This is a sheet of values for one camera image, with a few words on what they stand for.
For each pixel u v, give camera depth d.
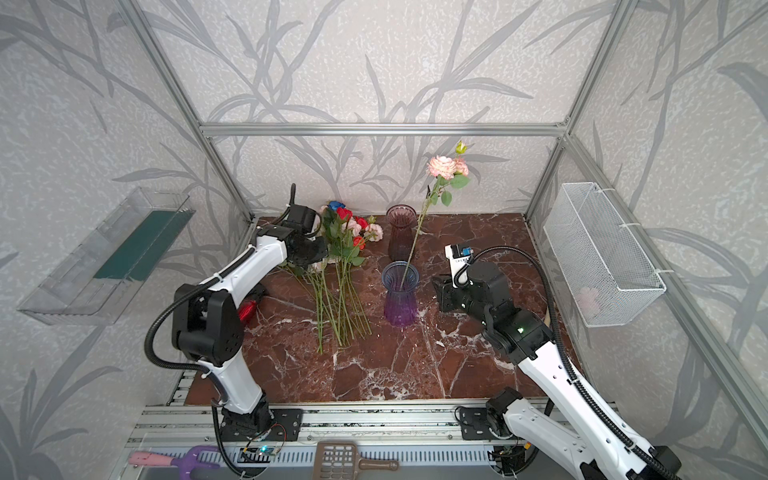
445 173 0.70
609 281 0.60
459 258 0.60
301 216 0.74
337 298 0.96
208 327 0.48
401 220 0.97
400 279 0.82
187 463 0.68
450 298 0.61
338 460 0.69
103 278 0.64
